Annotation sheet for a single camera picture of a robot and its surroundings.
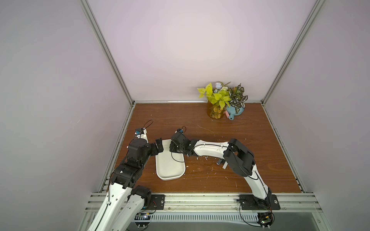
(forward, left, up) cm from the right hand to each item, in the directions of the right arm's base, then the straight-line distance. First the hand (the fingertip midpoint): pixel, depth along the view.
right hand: (168, 145), depth 90 cm
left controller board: (-38, +10, -9) cm, 41 cm away
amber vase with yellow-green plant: (+24, -31, +18) cm, 44 cm away
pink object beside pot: (+30, -42, -4) cm, 52 cm away
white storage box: (-12, -2, -3) cm, 12 cm away
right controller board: (-36, -53, -7) cm, 64 cm away
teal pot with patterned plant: (+21, -44, +16) cm, 51 cm away
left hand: (-5, +4, +17) cm, 18 cm away
